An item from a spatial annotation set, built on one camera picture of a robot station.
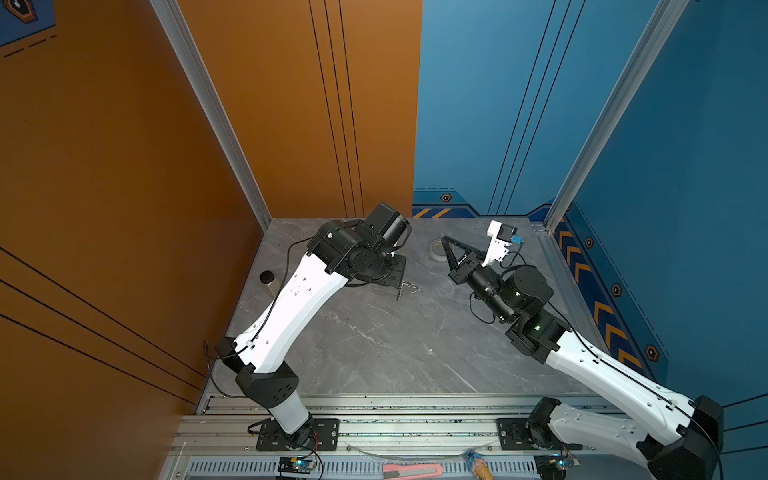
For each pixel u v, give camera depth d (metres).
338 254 0.41
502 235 0.55
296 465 0.71
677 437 0.39
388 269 0.57
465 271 0.55
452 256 0.62
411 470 0.69
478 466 0.67
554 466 0.71
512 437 0.72
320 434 0.74
